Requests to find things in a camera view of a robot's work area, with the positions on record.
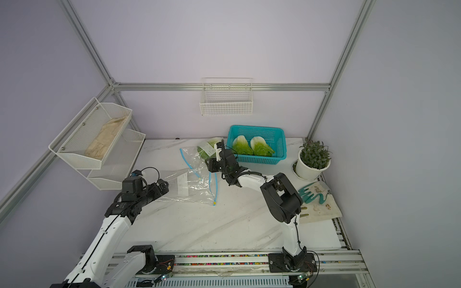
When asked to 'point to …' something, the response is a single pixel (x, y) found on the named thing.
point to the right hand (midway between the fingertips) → (210, 161)
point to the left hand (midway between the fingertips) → (160, 190)
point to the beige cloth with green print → (320, 204)
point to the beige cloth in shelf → (99, 146)
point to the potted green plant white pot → (313, 157)
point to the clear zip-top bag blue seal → (195, 184)
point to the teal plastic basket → (274, 137)
